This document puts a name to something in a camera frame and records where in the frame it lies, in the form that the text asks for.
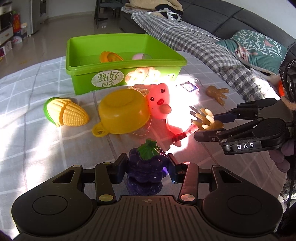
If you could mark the beige folded blanket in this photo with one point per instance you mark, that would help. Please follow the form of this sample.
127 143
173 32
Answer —
155 5

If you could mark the silver refrigerator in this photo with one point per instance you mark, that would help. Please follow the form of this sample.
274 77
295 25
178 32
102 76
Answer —
37 15

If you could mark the purple toy grape bunch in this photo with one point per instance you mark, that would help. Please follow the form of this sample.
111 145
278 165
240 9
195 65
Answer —
146 168

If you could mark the small purple card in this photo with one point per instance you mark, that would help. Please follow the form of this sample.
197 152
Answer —
189 86

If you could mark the pink round toy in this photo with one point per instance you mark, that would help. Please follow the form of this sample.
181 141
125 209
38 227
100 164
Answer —
141 56

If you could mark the teal patterned pillow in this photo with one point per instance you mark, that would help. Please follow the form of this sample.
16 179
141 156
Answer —
256 50

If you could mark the yellow toy corn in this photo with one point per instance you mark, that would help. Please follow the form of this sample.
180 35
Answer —
64 112

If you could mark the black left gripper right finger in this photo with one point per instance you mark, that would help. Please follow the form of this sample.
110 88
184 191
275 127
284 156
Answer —
187 174

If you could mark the pink pig toy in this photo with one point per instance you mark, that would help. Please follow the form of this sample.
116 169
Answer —
160 105

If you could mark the white drawer cabinet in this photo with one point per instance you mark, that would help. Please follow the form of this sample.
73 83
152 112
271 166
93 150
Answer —
6 21

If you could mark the yellow plastic toy pot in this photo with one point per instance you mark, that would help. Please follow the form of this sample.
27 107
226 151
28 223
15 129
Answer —
122 111

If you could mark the red gift box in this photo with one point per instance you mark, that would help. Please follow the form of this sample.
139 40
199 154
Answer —
16 22

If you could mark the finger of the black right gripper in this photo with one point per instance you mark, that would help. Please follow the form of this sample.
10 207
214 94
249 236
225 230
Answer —
255 136
245 111

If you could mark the orange toy slice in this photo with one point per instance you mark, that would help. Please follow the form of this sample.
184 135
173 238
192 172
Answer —
107 56

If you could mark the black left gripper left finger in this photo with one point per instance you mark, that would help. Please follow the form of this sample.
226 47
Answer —
106 174

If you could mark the green plastic storage bin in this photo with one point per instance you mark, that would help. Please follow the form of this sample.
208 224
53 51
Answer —
89 74

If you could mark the dark grey sofa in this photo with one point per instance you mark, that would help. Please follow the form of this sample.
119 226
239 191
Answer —
218 18

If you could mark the dark folding chair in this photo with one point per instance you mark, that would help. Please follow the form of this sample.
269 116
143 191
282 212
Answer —
110 4

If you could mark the grey plaid sofa blanket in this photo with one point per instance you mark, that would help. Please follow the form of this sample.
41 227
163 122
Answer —
201 44

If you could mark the tan rubber hand toy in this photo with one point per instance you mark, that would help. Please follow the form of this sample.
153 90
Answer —
205 120
218 94

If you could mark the grey checked table cloth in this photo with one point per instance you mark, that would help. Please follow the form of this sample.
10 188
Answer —
33 149

